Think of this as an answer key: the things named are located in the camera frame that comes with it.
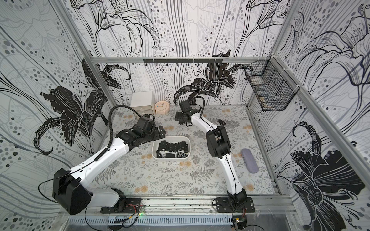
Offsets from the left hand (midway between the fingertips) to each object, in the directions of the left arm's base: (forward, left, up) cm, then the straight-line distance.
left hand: (160, 136), depth 82 cm
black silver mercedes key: (-5, +2, -15) cm, 16 cm away
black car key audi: (+3, -12, -15) cm, 20 cm away
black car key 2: (+1, 0, -14) cm, 14 cm away
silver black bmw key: (-5, -12, -14) cm, 19 cm away
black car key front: (+1, -5, -14) cm, 15 cm away
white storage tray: (+7, -5, -16) cm, 18 cm away
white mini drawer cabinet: (+33, +20, -6) cm, 39 cm away
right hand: (+25, -12, -11) cm, 30 cm away
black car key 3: (0, -8, -14) cm, 16 cm away
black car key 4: (-1, -15, -14) cm, 21 cm away
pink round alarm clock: (+35, +6, -14) cm, 38 cm away
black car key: (+21, -40, -12) cm, 47 cm away
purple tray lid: (-9, -54, -13) cm, 57 cm away
